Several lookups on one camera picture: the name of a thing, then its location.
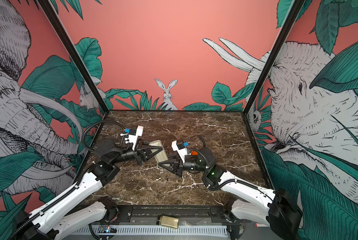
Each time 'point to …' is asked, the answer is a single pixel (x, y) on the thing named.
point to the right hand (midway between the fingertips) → (159, 164)
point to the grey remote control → (161, 156)
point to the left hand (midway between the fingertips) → (159, 148)
